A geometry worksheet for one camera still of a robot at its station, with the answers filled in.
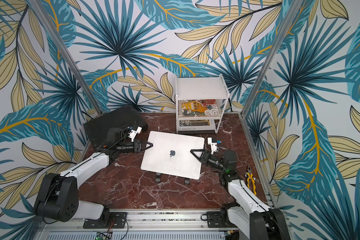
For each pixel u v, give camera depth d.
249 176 0.87
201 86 0.86
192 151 0.75
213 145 0.73
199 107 0.95
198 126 1.06
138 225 0.73
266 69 0.91
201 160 0.69
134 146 0.72
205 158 0.68
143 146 0.79
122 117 1.11
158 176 0.88
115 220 0.73
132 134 0.75
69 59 0.87
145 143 0.80
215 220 0.73
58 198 0.42
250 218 0.43
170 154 0.76
